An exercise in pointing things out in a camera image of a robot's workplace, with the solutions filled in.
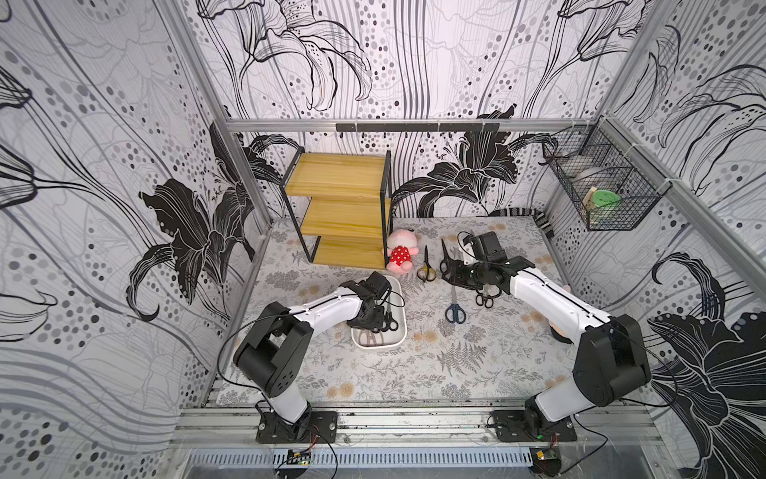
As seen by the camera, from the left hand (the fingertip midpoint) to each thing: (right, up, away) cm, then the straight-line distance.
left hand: (371, 327), depth 90 cm
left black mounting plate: (-13, -20, -17) cm, 30 cm away
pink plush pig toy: (+10, +25, +13) cm, 30 cm away
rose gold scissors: (-1, -3, -2) cm, 3 cm away
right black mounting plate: (+36, -20, -18) cm, 45 cm away
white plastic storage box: (+8, -3, -2) cm, 8 cm away
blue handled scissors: (+26, +4, +3) cm, 27 cm away
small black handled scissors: (+38, +7, +6) cm, 39 cm away
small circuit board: (-17, -27, -18) cm, 37 cm away
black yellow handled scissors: (+19, +16, +13) cm, 28 cm away
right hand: (+23, +17, -2) cm, 29 cm away
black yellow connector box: (+43, -26, -20) cm, 54 cm away
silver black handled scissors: (+5, +1, 0) cm, 5 cm away
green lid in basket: (+64, +38, -10) cm, 76 cm away
